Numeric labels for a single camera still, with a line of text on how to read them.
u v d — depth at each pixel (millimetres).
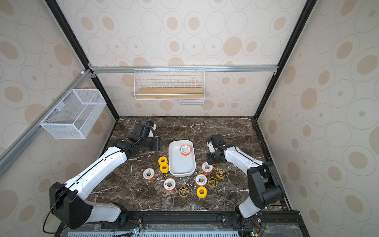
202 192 826
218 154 661
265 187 443
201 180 861
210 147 834
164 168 909
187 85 998
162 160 946
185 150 982
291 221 755
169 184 848
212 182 856
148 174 891
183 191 831
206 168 903
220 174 894
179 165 949
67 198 388
